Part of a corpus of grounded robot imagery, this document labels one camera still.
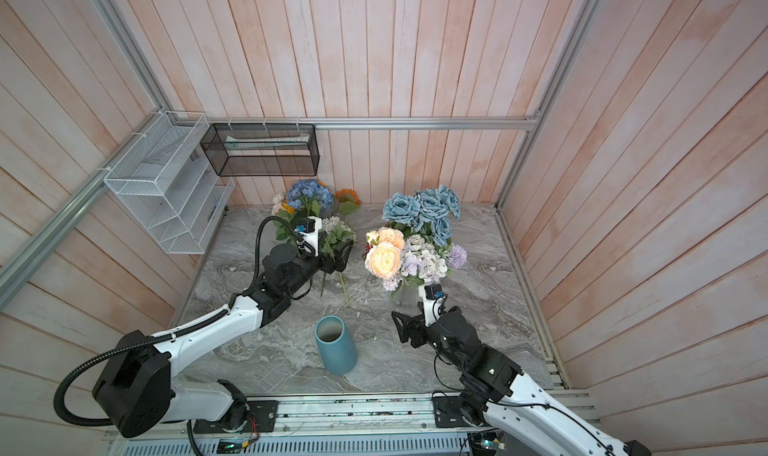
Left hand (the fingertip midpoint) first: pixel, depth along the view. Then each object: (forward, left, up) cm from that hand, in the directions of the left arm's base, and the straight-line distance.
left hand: (340, 242), depth 78 cm
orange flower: (+37, +2, -21) cm, 43 cm away
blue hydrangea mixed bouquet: (+30, +17, -13) cm, 37 cm away
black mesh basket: (+28, +25, +10) cm, 39 cm away
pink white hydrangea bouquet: (-9, -21, +5) cm, 23 cm away
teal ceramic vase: (-25, -1, -7) cm, 26 cm away
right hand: (-16, -17, -8) cm, 25 cm away
